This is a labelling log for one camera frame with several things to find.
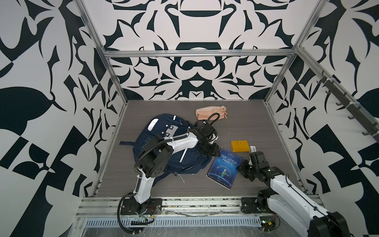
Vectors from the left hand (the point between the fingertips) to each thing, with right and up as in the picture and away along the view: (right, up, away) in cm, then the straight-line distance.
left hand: (219, 153), depth 86 cm
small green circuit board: (+20, -29, -15) cm, 39 cm away
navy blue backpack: (-17, -3, -3) cm, 17 cm away
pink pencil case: (-7, +23, +25) cm, 34 cm away
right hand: (+10, -8, -1) cm, 13 cm away
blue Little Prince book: (+2, -9, 0) cm, 9 cm away
